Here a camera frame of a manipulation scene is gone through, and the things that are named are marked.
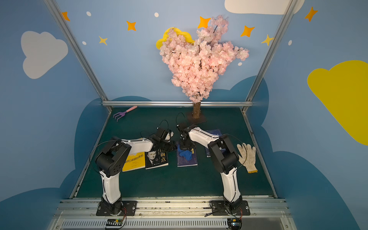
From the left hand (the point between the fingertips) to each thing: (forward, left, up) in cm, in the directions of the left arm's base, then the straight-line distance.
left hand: (178, 146), depth 97 cm
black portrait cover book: (-10, +14, 0) cm, 17 cm away
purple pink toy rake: (+28, +49, 0) cm, 56 cm away
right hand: (-1, -6, 0) cm, 6 cm away
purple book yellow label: (-11, -3, -1) cm, 12 cm away
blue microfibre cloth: (-7, -5, +3) cm, 9 cm away
